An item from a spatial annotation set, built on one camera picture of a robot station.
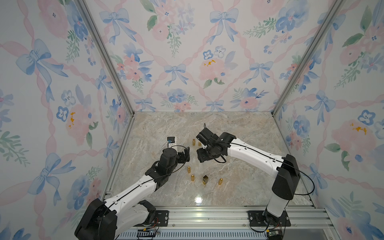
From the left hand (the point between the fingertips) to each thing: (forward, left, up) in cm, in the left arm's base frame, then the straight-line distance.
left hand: (182, 147), depth 83 cm
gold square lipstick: (-12, -13, -15) cm, 24 cm away
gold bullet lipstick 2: (-14, -21, -12) cm, 28 cm away
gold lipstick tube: (-7, -3, -14) cm, 16 cm away
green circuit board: (-38, -46, -19) cm, 62 cm away
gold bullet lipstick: (-12, -6, -13) cm, 19 cm away
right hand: (-5, -11, -2) cm, 12 cm away
